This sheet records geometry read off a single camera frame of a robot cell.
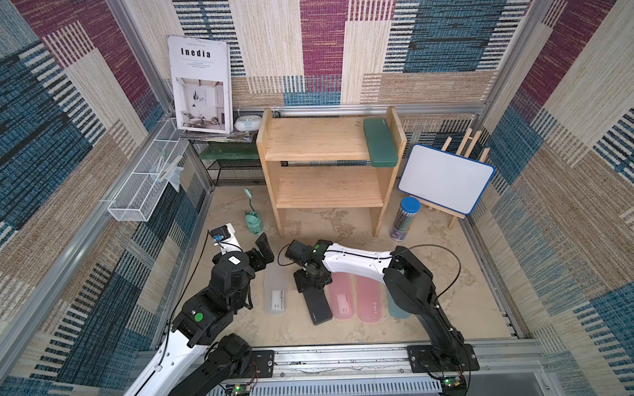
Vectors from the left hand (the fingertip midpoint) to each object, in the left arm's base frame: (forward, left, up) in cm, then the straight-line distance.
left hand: (252, 239), depth 69 cm
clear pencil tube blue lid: (+17, -50, -8) cm, 53 cm away
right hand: (-2, -13, -27) cm, 30 cm away
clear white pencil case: (-3, -3, -27) cm, 27 cm away
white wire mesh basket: (+24, +46, -7) cm, 53 cm away
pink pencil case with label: (-6, -26, -27) cm, 37 cm away
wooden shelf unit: (+53, -21, -17) cm, 59 cm away
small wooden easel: (+35, -72, +5) cm, 80 cm away
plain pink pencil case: (-8, -35, -26) cm, 44 cm away
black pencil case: (-9, -17, -27) cm, 33 cm away
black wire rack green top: (+52, +22, -17) cm, 59 cm away
